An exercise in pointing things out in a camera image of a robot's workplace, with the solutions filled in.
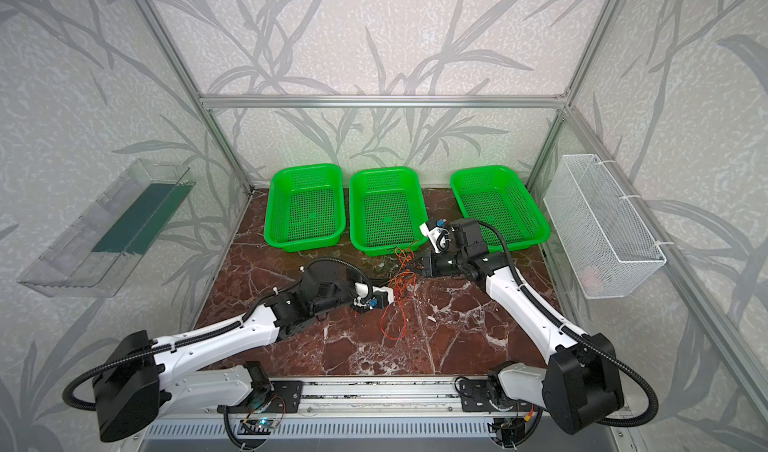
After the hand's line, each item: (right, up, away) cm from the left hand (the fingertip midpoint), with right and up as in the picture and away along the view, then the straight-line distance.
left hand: (388, 267), depth 75 cm
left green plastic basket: (-35, +16, +41) cm, 56 cm away
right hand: (+6, +2, +4) cm, 8 cm away
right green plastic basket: (+40, +22, +45) cm, 64 cm away
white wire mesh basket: (+46, +8, -12) cm, 49 cm away
